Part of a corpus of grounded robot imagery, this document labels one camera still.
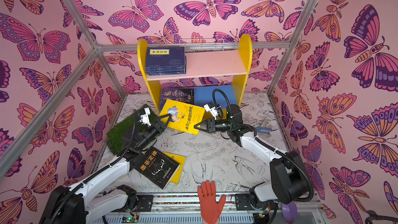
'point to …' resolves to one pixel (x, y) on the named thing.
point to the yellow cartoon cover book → (183, 117)
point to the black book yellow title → (158, 168)
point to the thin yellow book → (180, 159)
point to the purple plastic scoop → (289, 211)
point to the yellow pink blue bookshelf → (218, 78)
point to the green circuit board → (128, 218)
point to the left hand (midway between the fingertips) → (172, 115)
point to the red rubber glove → (211, 209)
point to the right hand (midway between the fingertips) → (196, 126)
